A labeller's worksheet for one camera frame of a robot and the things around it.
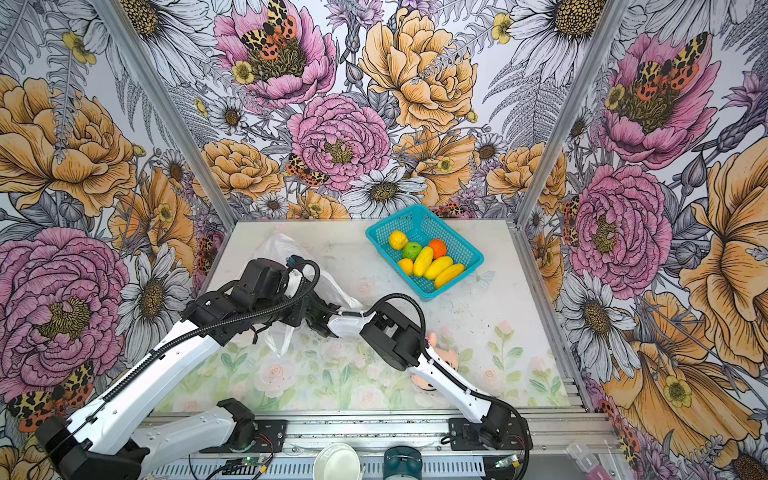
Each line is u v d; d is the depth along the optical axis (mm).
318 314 819
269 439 730
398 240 1084
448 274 1018
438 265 1031
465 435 738
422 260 1006
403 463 639
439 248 1068
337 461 704
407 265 1017
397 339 644
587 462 695
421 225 1163
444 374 639
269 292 568
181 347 450
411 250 1052
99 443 379
